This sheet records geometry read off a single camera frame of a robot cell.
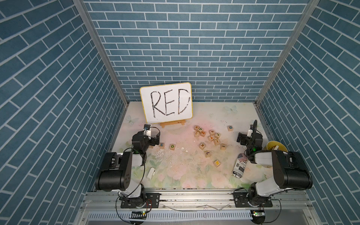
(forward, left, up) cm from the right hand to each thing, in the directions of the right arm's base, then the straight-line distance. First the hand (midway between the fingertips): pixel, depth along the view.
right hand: (248, 134), depth 95 cm
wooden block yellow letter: (-21, +22, -3) cm, 31 cm away
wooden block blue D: (+6, +11, -3) cm, 13 cm away
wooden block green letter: (-13, +51, -2) cm, 53 cm away
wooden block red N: (0, +31, -3) cm, 31 cm away
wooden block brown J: (-1, +35, -3) cm, 35 cm away
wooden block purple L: (-15, +28, -3) cm, 32 cm away
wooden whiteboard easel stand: (+6, +53, -1) cm, 54 cm away
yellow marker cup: (-12, -8, +8) cm, 16 cm away
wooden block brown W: (-10, +32, -3) cm, 34 cm away
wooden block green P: (+3, +33, -3) cm, 33 cm away
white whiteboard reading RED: (+12, +57, +13) cm, 60 cm away
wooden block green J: (-1, +21, -4) cm, 21 cm away
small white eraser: (-30, +61, -3) cm, 68 cm away
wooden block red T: (-3, +25, -3) cm, 25 cm away
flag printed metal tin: (-22, +9, -2) cm, 23 cm away
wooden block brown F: (+1, +25, -3) cm, 25 cm away
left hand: (-5, +63, +3) cm, 64 cm away
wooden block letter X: (+4, +36, -3) cm, 36 cm away
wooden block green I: (-9, +17, -4) cm, 20 cm away
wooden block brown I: (-6, +22, -3) cm, 23 cm away
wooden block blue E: (-12, +58, -3) cm, 60 cm away
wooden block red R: (-13, +66, -4) cm, 67 cm away
